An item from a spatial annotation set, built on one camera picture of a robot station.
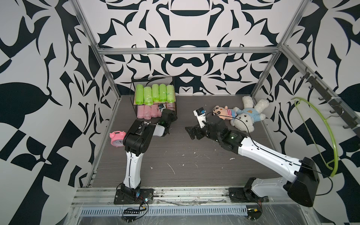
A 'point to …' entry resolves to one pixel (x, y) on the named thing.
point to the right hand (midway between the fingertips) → (191, 122)
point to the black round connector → (254, 213)
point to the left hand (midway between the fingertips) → (171, 110)
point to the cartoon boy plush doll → (226, 113)
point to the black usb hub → (131, 212)
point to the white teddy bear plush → (246, 116)
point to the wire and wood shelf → (148, 81)
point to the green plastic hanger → (335, 163)
